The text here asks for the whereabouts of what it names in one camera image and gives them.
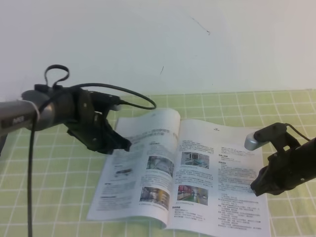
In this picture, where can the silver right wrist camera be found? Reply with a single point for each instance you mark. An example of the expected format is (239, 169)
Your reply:
(276, 134)

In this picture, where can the green checked tablecloth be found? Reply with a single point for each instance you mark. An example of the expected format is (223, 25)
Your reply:
(65, 173)

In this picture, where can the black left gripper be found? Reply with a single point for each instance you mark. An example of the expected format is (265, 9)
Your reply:
(92, 129)

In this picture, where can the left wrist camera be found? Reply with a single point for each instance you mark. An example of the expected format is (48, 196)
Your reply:
(103, 102)

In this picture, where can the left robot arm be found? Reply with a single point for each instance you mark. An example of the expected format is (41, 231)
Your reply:
(54, 107)

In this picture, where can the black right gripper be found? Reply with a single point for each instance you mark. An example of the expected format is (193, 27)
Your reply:
(283, 173)

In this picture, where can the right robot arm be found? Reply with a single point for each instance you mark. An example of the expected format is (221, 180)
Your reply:
(311, 145)

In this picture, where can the robotics magazine book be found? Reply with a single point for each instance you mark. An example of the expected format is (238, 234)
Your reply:
(189, 174)

